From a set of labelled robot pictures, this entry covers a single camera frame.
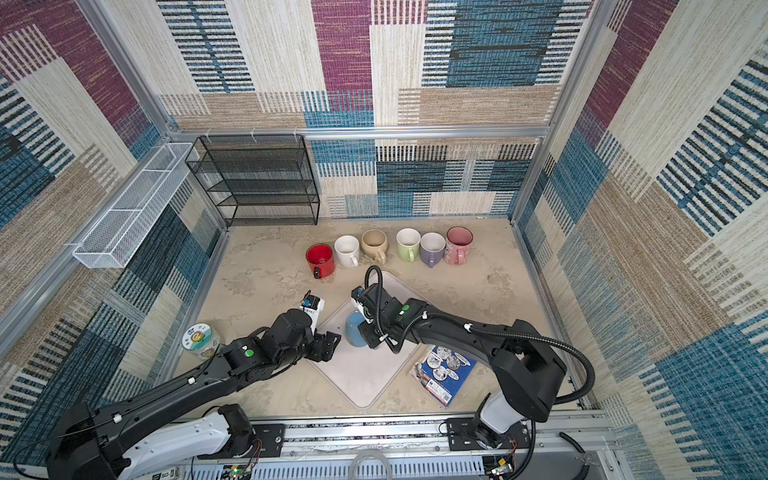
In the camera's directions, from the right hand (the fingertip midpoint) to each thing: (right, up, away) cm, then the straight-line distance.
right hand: (372, 332), depth 83 cm
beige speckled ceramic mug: (0, +24, +19) cm, 31 cm away
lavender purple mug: (+20, +24, +24) cm, 39 cm away
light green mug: (+11, +26, +21) cm, 35 cm away
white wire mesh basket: (-60, +24, -13) cm, 66 cm away
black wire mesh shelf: (-43, +48, +26) cm, 69 cm away
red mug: (-19, +19, +22) cm, 35 cm away
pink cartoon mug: (+27, +23, +16) cm, 39 cm away
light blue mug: (-5, 0, 0) cm, 5 cm away
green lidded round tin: (-46, -1, -2) cm, 46 cm away
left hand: (-10, +2, -4) cm, 11 cm away
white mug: (-9, +22, +17) cm, 29 cm away
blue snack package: (+19, -10, -2) cm, 21 cm away
